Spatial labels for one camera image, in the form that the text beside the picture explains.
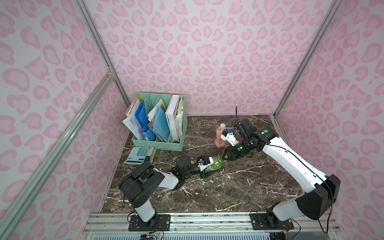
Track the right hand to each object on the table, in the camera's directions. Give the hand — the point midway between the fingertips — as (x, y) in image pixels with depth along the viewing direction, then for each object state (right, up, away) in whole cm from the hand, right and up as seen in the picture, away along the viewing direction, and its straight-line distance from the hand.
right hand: (224, 157), depth 74 cm
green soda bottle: (-4, -6, +8) cm, 11 cm away
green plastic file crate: (-45, +33, +25) cm, 61 cm away
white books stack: (-27, +21, +12) cm, 36 cm away
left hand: (-3, -4, +6) cm, 8 cm away
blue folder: (-47, +21, +16) cm, 55 cm away
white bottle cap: (+1, +16, +13) cm, 20 cm away
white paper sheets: (-52, +19, +14) cm, 57 cm away
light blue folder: (-35, +16, +18) cm, 43 cm away
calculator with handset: (-51, -3, +21) cm, 55 cm away
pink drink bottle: (+1, +5, +23) cm, 24 cm away
